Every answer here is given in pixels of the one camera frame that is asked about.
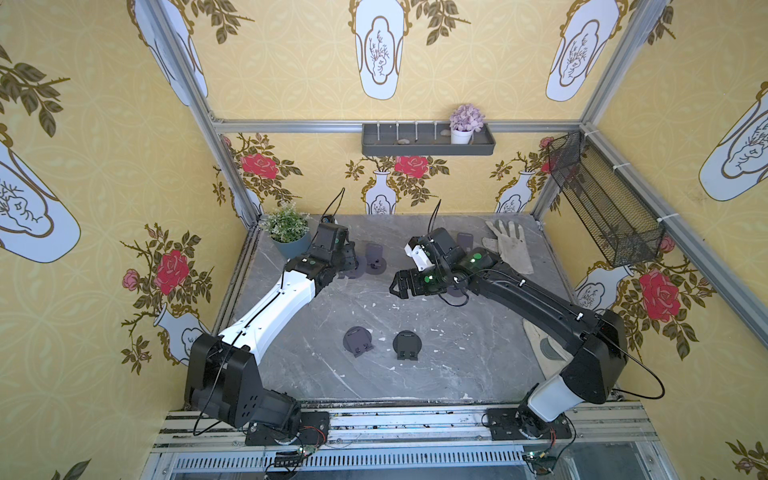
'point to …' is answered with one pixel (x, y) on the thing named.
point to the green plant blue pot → (289, 230)
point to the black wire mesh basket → (622, 225)
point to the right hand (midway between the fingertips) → (402, 293)
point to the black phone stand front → (407, 344)
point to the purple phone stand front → (357, 340)
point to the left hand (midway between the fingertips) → (349, 252)
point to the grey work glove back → (510, 244)
